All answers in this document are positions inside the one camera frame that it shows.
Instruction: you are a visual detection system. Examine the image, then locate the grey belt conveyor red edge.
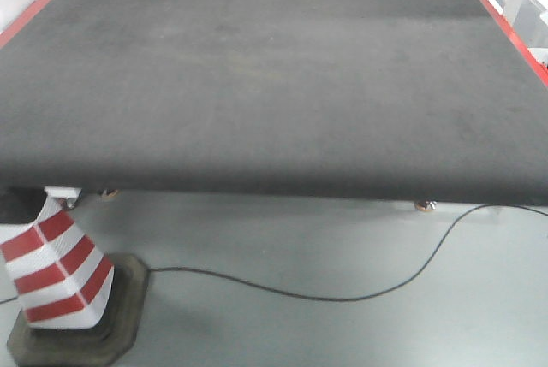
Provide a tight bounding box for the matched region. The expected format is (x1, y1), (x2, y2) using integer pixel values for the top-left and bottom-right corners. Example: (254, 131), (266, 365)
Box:
(0, 0), (548, 215)

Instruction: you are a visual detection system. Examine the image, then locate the thin black floor cable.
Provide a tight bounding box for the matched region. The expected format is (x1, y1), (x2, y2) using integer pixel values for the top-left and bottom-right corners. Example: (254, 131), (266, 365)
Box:
(147, 203), (548, 303)

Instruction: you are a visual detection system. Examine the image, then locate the red white traffic cone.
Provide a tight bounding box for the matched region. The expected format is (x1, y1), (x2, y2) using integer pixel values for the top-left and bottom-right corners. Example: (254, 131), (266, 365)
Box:
(0, 186), (151, 367)

